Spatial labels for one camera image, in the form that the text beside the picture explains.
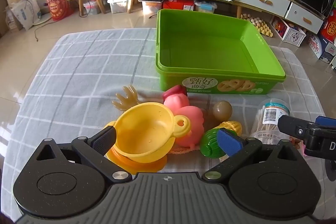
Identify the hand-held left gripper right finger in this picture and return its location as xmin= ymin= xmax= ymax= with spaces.
xmin=202 ymin=128 xmax=303 ymax=185

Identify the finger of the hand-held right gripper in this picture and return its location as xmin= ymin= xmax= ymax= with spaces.
xmin=278 ymin=114 xmax=315 ymax=140
xmin=316 ymin=115 xmax=336 ymax=127

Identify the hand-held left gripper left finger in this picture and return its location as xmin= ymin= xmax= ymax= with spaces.
xmin=34 ymin=126 xmax=133 ymax=185

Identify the toy corn with green husk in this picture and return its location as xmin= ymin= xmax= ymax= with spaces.
xmin=200 ymin=121 xmax=242 ymax=159

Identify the pink egg capsule clear dome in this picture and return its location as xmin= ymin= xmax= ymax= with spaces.
xmin=290 ymin=135 xmax=306 ymax=157

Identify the clear cotton swab jar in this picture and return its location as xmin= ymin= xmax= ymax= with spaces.
xmin=249 ymin=98 xmax=290 ymax=143

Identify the orange toy plate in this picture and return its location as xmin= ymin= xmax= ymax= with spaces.
xmin=105 ymin=120 xmax=174 ymax=174

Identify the yellow toy pot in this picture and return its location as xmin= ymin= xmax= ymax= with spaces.
xmin=115 ymin=102 xmax=192 ymax=159

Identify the pink rubber chicken toy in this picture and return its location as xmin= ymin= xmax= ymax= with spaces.
xmin=162 ymin=85 xmax=205 ymax=153

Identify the green plastic box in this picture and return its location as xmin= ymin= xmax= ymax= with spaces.
xmin=155 ymin=9 xmax=286 ymax=95

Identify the brown ball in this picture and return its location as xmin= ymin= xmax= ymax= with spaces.
xmin=213 ymin=101 xmax=233 ymax=121

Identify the brown spiky rubber toy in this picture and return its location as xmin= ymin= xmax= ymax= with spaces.
xmin=168 ymin=145 xmax=201 ymax=156

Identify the tan rubber hand toy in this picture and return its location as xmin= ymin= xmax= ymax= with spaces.
xmin=112 ymin=85 xmax=144 ymax=112

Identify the blue and white carton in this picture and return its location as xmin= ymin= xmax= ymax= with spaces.
xmin=307 ymin=34 xmax=336 ymax=64

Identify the grey checked tablecloth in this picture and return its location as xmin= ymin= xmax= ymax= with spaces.
xmin=5 ymin=28 xmax=327 ymax=214

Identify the egg tray with eggs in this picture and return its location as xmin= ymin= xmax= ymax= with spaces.
xmin=240 ymin=13 xmax=274 ymax=37

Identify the clear storage box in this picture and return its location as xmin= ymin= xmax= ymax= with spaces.
xmin=107 ymin=0 xmax=130 ymax=14
xmin=83 ymin=0 xmax=102 ymax=15

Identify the clear box with colourful contents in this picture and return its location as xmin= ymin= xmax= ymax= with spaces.
xmin=194 ymin=1 xmax=218 ymax=14

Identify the red printed bag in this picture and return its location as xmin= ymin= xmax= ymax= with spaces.
xmin=43 ymin=0 xmax=74 ymax=21

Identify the red cardboard box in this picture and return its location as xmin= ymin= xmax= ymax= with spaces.
xmin=163 ymin=0 xmax=195 ymax=12

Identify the white plastic sack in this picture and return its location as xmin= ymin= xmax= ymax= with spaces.
xmin=10 ymin=0 xmax=42 ymax=31

